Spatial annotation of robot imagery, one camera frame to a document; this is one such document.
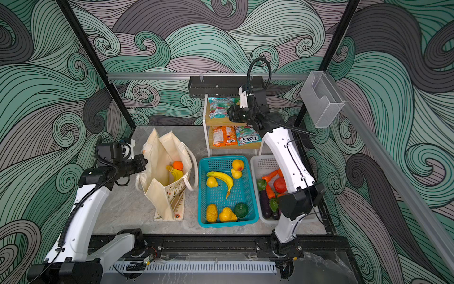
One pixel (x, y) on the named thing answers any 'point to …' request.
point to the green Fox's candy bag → (247, 135)
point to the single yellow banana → (223, 177)
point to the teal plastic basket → (243, 190)
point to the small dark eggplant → (276, 215)
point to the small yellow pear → (211, 182)
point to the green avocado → (240, 210)
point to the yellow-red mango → (237, 164)
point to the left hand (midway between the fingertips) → (147, 159)
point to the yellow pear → (227, 215)
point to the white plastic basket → (260, 165)
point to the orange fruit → (178, 165)
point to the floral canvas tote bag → (160, 149)
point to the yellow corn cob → (211, 213)
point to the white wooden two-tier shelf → (210, 122)
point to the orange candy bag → (224, 136)
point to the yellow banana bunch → (176, 174)
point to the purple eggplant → (265, 204)
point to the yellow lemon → (236, 174)
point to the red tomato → (279, 185)
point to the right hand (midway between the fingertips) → (232, 110)
